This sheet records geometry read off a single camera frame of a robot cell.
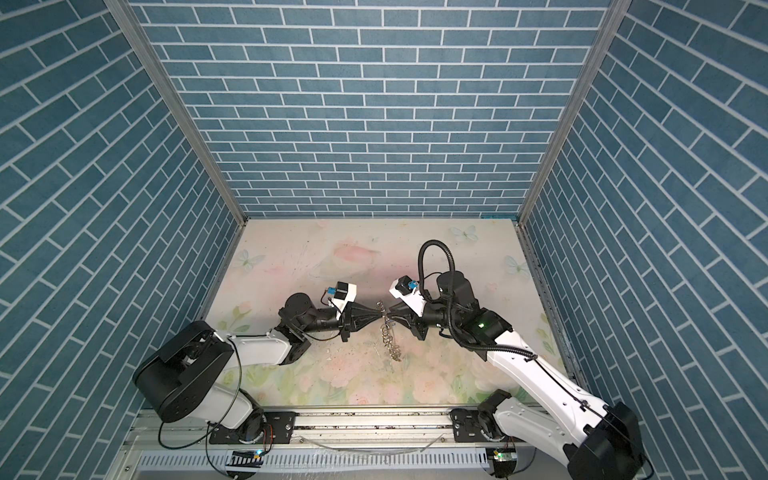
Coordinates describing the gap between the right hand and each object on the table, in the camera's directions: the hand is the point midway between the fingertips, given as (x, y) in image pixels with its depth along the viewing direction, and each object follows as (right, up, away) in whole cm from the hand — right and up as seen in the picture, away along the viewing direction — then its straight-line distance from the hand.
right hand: (389, 308), depth 72 cm
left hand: (-3, -3, +1) cm, 4 cm away
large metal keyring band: (0, -7, +2) cm, 7 cm away
